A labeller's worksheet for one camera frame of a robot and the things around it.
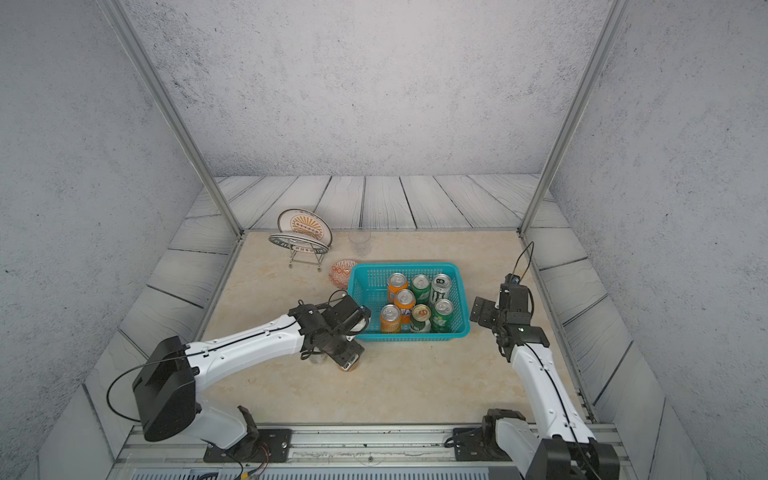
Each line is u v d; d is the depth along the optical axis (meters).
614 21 0.71
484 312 0.75
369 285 1.02
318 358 0.67
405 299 0.88
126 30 0.72
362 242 1.11
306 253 1.11
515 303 0.62
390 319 0.84
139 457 0.73
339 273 1.05
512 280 0.74
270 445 0.73
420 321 0.84
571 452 0.38
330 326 0.60
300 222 1.04
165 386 0.42
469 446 0.72
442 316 0.85
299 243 0.99
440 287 0.87
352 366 0.73
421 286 0.91
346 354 0.72
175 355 0.45
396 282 0.91
